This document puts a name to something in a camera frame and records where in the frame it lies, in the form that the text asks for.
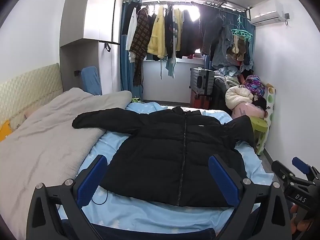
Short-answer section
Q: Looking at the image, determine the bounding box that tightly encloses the green plastic stool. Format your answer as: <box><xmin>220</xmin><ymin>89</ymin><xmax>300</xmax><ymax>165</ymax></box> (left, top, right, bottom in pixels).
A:
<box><xmin>250</xmin><ymin>116</ymin><xmax>269</xmax><ymax>155</ymax></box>

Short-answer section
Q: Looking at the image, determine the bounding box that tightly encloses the white hanging jacket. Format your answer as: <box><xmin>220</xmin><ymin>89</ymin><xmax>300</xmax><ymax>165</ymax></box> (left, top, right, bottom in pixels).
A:
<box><xmin>125</xmin><ymin>7</ymin><xmax>139</xmax><ymax>63</ymax></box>

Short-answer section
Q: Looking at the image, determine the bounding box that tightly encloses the blue covered chair back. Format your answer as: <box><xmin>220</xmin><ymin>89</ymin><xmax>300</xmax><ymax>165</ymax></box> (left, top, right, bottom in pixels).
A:
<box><xmin>80</xmin><ymin>66</ymin><xmax>102</xmax><ymax>95</ymax></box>

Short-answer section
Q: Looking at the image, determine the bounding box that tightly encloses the blue curtain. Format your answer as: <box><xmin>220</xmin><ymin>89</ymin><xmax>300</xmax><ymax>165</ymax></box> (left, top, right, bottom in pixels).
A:
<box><xmin>119</xmin><ymin>1</ymin><xmax>144</xmax><ymax>100</ymax></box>

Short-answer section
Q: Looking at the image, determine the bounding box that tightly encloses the pile of clothes and bags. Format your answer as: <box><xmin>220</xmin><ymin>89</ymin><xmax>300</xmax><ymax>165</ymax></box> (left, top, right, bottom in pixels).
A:
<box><xmin>212</xmin><ymin>77</ymin><xmax>233</xmax><ymax>113</ymax></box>

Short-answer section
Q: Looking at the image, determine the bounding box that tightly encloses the pink clothing bundle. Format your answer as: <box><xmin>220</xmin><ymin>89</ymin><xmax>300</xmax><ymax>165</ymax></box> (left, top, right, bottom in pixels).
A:
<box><xmin>231</xmin><ymin>102</ymin><xmax>265</xmax><ymax>119</ymax></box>

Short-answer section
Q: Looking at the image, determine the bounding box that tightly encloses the hanging socks bunch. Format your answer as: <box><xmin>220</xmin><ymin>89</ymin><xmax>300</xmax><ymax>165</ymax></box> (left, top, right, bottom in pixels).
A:
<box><xmin>226</xmin><ymin>35</ymin><xmax>251</xmax><ymax>64</ymax></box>

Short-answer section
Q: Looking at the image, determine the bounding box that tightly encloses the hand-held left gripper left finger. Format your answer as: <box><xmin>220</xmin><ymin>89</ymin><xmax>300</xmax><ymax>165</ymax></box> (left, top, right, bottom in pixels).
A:
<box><xmin>26</xmin><ymin>154</ymin><xmax>108</xmax><ymax>240</ymax></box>

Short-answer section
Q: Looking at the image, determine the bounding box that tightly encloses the white green striped garment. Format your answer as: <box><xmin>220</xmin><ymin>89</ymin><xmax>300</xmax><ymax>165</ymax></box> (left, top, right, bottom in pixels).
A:
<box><xmin>172</xmin><ymin>8</ymin><xmax>184</xmax><ymax>52</ymax></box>

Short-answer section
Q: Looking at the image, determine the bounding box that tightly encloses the black hanging jacket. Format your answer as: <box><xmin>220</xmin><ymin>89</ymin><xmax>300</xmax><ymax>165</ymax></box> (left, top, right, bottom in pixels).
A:
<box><xmin>164</xmin><ymin>5</ymin><xmax>175</xmax><ymax>58</ymax></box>

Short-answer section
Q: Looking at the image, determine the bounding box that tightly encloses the person's right hand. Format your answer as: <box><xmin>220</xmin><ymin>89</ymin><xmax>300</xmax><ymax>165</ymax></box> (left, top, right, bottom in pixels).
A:
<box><xmin>290</xmin><ymin>204</ymin><xmax>315</xmax><ymax>235</ymax></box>

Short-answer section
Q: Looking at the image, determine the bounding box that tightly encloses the cream fleece bundle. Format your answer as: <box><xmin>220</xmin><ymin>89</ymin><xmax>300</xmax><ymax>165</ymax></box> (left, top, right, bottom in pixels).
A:
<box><xmin>225</xmin><ymin>85</ymin><xmax>253</xmax><ymax>109</ymax></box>

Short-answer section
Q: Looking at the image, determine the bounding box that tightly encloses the silver suitcase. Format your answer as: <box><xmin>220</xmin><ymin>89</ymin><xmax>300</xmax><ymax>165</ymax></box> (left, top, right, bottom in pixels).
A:
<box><xmin>190</xmin><ymin>67</ymin><xmax>215</xmax><ymax>96</ymax></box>

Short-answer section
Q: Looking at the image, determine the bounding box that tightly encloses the yellow flat object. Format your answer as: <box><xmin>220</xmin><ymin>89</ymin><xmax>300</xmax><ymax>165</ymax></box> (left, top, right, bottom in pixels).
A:
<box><xmin>0</xmin><ymin>120</ymin><xmax>12</xmax><ymax>142</ymax></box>

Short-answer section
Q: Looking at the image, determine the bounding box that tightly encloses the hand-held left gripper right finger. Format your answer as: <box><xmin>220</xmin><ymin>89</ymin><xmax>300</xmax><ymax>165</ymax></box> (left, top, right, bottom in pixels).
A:
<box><xmin>208</xmin><ymin>154</ymin><xmax>292</xmax><ymax>240</ymax></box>

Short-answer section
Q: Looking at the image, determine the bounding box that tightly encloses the light blue bed sheet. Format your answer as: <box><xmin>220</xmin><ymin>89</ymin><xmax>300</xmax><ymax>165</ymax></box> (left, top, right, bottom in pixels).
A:
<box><xmin>57</xmin><ymin>102</ymin><xmax>274</xmax><ymax>233</ymax></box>

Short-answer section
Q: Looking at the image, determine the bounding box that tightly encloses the light teal hanging garment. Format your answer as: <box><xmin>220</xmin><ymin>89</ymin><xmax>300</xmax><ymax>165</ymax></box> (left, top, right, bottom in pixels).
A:
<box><xmin>165</xmin><ymin>56</ymin><xmax>177</xmax><ymax>78</ymax></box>

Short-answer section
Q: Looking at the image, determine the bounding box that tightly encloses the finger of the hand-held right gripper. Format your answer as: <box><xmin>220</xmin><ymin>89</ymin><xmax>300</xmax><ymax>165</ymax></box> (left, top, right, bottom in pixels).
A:
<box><xmin>271</xmin><ymin>160</ymin><xmax>301</xmax><ymax>184</ymax></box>
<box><xmin>292</xmin><ymin>157</ymin><xmax>320</xmax><ymax>181</ymax></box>

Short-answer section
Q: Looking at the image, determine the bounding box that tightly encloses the row of hanging clothes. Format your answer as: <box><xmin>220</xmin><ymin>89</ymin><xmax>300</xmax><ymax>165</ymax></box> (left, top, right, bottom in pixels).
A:
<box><xmin>202</xmin><ymin>7</ymin><xmax>255</xmax><ymax>70</ymax></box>

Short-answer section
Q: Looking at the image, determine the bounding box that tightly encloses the cream padded headboard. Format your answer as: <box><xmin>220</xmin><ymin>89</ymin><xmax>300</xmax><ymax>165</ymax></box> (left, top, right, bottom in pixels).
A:
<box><xmin>0</xmin><ymin>63</ymin><xmax>63</xmax><ymax>130</ymax></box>

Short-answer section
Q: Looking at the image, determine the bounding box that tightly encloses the yellow fleece jacket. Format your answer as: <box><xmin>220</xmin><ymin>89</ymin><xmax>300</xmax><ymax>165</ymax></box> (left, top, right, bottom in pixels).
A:
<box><xmin>147</xmin><ymin>6</ymin><xmax>167</xmax><ymax>58</ymax></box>

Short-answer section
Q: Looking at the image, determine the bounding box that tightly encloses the purple floral cloth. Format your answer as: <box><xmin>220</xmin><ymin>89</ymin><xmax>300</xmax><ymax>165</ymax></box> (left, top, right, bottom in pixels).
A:
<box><xmin>245</xmin><ymin>74</ymin><xmax>265</xmax><ymax>97</ymax></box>

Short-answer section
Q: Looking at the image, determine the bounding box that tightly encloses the teal clip hanger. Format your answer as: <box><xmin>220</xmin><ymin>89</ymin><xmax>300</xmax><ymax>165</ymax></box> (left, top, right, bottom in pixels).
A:
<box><xmin>230</xmin><ymin>15</ymin><xmax>253</xmax><ymax>40</ymax></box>

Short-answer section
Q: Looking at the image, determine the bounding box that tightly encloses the white air conditioner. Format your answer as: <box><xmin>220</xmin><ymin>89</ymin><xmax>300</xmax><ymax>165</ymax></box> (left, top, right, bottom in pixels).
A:
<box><xmin>249</xmin><ymin>0</ymin><xmax>285</xmax><ymax>26</ymax></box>

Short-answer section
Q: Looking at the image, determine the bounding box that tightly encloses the red suitcase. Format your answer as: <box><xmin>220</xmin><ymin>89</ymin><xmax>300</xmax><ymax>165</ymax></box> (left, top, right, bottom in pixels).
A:
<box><xmin>190</xmin><ymin>94</ymin><xmax>213</xmax><ymax>110</ymax></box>

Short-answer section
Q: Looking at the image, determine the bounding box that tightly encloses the black hanging coat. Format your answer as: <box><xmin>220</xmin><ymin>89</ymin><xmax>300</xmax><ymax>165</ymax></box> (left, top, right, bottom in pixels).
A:
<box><xmin>180</xmin><ymin>7</ymin><xmax>203</xmax><ymax>58</ymax></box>

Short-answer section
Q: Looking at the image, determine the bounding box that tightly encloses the polka dot board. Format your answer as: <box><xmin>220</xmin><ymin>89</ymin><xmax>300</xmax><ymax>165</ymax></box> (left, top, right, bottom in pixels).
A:
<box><xmin>256</xmin><ymin>83</ymin><xmax>276</xmax><ymax>155</ymax></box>

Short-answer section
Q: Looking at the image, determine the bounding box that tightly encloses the grey blanket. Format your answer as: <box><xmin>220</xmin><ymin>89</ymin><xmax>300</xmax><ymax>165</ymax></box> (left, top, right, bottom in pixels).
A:
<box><xmin>0</xmin><ymin>87</ymin><xmax>132</xmax><ymax>240</ymax></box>

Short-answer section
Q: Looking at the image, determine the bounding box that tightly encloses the hanging denim garment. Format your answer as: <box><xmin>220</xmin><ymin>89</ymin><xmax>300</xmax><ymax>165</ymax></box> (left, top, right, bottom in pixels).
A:
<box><xmin>211</xmin><ymin>25</ymin><xmax>234</xmax><ymax>68</ymax></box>

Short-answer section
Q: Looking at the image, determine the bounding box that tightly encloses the dark grey hanging coat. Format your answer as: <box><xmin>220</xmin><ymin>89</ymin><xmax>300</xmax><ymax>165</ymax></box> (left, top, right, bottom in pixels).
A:
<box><xmin>199</xmin><ymin>4</ymin><xmax>225</xmax><ymax>55</ymax></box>

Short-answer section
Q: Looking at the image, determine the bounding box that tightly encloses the black puffer jacket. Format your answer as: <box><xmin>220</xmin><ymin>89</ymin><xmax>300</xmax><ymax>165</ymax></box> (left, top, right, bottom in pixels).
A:
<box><xmin>72</xmin><ymin>106</ymin><xmax>255</xmax><ymax>207</ymax></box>

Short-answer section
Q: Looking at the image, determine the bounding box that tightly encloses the white wardrobe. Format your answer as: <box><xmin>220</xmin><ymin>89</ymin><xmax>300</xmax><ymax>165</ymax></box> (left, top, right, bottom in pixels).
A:
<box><xmin>59</xmin><ymin>0</ymin><xmax>123</xmax><ymax>97</ymax></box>

